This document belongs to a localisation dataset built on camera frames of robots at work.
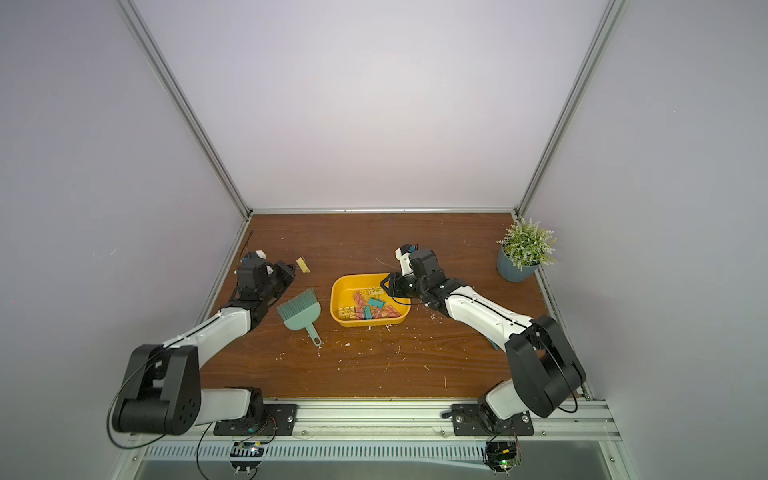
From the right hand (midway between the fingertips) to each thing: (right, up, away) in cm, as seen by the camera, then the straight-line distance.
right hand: (384, 278), depth 84 cm
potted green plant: (+42, +9, +4) cm, 44 cm away
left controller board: (-33, -42, -12) cm, 55 cm away
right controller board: (+28, -39, -16) cm, 51 cm away
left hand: (-26, +4, +6) cm, 27 cm away
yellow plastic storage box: (-8, -8, +9) cm, 14 cm away
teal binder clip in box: (-3, -9, +8) cm, 12 cm away
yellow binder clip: (-26, +3, +8) cm, 28 cm away
